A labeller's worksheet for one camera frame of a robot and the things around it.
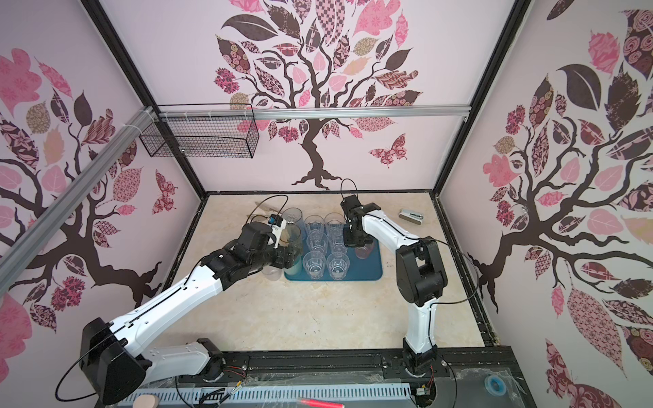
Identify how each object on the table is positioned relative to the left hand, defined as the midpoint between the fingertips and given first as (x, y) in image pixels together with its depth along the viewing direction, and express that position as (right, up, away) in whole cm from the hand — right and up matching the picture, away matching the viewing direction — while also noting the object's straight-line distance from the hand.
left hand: (288, 253), depth 79 cm
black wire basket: (-35, +45, +16) cm, 59 cm away
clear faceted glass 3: (+7, -6, +14) cm, 17 cm away
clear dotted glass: (-7, -8, +9) cm, 14 cm away
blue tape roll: (+61, -37, -8) cm, 71 cm away
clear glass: (+15, +2, +22) cm, 27 cm away
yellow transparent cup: (0, +6, +11) cm, 13 cm away
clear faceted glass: (+6, +9, +24) cm, 27 cm away
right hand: (+22, +2, +16) cm, 27 cm away
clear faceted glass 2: (+8, +2, +21) cm, 22 cm away
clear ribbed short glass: (+15, +9, +25) cm, 30 cm away
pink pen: (+11, -40, -10) cm, 43 cm away
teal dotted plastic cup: (+2, -9, +12) cm, 15 cm away
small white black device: (+48, +12, +29) cm, 57 cm away
